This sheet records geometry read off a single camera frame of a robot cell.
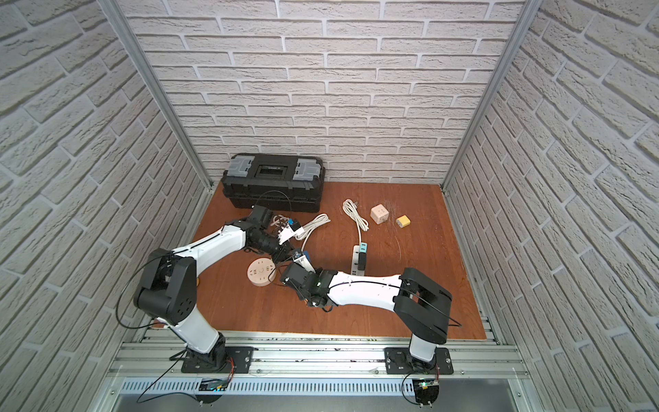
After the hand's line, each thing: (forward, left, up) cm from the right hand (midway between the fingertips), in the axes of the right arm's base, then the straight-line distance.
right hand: (308, 277), depth 84 cm
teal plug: (+10, -20, 0) cm, 22 cm away
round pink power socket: (+5, +17, -4) cm, 19 cm away
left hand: (+7, +3, +2) cm, 8 cm away
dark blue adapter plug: (+12, +2, -5) cm, 13 cm away
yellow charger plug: (+24, -39, -5) cm, 46 cm away
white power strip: (+4, -16, -4) cm, 17 cm away
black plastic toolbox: (+35, +8, +11) cm, 37 cm away
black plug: (+4, -19, +1) cm, 19 cm away
